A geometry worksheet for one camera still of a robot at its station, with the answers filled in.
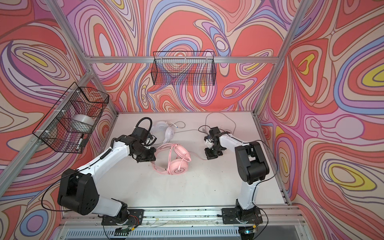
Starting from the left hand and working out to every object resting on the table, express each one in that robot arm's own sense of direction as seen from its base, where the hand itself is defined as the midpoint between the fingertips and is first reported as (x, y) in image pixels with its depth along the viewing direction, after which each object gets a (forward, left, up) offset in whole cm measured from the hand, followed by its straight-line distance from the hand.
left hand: (157, 157), depth 84 cm
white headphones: (+21, 0, -5) cm, 22 cm away
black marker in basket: (0, +35, +16) cm, 38 cm away
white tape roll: (+6, +33, +23) cm, 40 cm away
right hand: (+3, -31, -10) cm, 33 cm away
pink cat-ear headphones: (-5, -14, +8) cm, 17 cm away
